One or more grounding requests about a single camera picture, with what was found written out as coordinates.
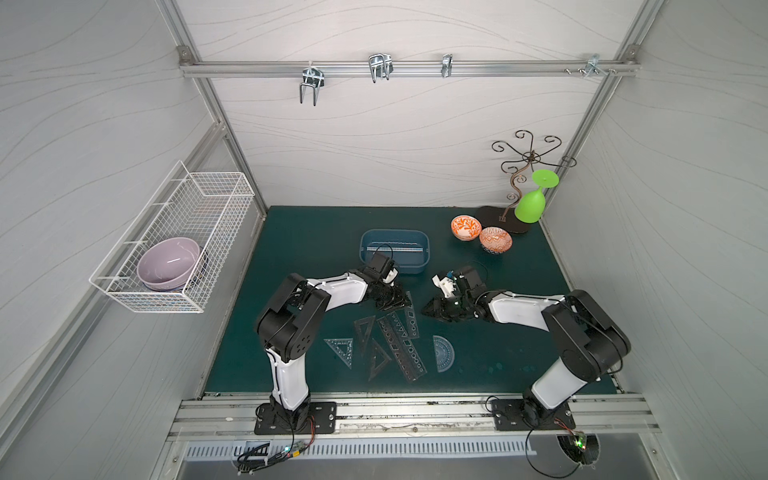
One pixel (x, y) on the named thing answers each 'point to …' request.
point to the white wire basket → (202, 206)
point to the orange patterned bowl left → (465, 227)
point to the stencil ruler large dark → (402, 347)
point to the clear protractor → (444, 354)
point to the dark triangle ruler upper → (364, 328)
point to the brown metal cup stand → (503, 217)
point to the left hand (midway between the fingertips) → (413, 305)
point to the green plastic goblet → (530, 207)
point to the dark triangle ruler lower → (379, 361)
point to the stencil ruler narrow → (411, 319)
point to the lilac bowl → (168, 264)
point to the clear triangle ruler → (343, 347)
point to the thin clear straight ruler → (394, 249)
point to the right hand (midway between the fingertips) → (423, 310)
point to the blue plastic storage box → (405, 262)
